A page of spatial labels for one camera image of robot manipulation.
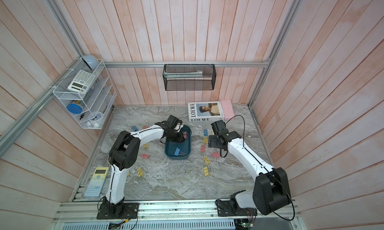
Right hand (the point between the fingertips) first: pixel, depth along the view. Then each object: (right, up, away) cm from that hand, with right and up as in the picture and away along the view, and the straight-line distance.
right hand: (217, 141), depth 87 cm
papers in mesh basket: (-28, +40, +1) cm, 49 cm away
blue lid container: (-77, +19, -11) cm, 80 cm away
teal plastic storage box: (-20, -6, +11) cm, 23 cm away
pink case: (+14, +21, +29) cm, 39 cm away
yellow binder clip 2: (-6, -1, +11) cm, 13 cm away
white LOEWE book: (-5, +19, +24) cm, 31 cm away
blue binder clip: (-24, -8, +6) cm, 26 cm away
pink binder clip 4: (0, -10, +6) cm, 11 cm away
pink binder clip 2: (-20, +2, +13) cm, 24 cm away
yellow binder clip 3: (-6, -12, +3) cm, 14 cm away
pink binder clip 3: (-8, -6, +8) cm, 13 cm away
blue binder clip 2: (-5, +4, +16) cm, 17 cm away
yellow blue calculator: (-68, -23, -7) cm, 72 cm away
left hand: (-21, -2, +11) cm, 24 cm away
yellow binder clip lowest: (-7, -17, -2) cm, 19 cm away
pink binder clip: (-49, +7, +19) cm, 53 cm away
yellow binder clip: (-45, -18, -3) cm, 48 cm away
